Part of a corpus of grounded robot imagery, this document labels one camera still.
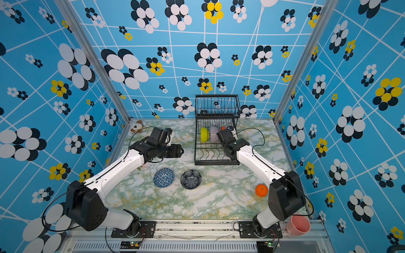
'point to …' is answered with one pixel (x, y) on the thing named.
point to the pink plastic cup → (298, 225)
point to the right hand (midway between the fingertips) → (241, 145)
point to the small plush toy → (137, 126)
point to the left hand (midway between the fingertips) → (180, 150)
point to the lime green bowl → (204, 135)
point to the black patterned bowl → (190, 179)
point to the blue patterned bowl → (164, 177)
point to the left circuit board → (126, 244)
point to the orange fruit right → (261, 190)
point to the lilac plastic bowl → (213, 130)
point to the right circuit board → (264, 246)
